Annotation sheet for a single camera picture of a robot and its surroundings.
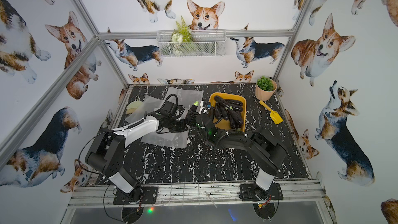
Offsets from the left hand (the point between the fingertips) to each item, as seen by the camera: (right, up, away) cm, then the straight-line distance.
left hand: (190, 126), depth 89 cm
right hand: (-1, +9, -6) cm, 10 cm away
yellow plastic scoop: (+53, +5, +11) cm, 54 cm away
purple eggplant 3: (+27, +5, +6) cm, 28 cm away
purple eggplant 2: (+20, +13, +14) cm, 28 cm away
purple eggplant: (+28, +13, +17) cm, 35 cm away
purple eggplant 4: (+26, +2, +6) cm, 26 cm away
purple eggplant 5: (+20, +8, +12) cm, 25 cm away
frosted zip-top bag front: (-16, -7, +3) cm, 18 cm away
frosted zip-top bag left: (-31, +12, +19) cm, 38 cm away
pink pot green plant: (+48, +22, +14) cm, 55 cm away
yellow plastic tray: (+21, 0, +9) cm, 23 cm away
